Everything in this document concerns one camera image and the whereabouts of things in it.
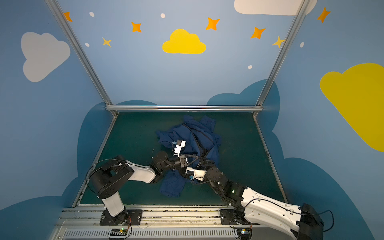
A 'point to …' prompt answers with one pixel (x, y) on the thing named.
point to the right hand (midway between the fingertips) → (202, 158)
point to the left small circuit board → (118, 232)
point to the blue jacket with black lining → (198, 137)
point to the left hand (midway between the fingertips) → (198, 156)
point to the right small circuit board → (243, 231)
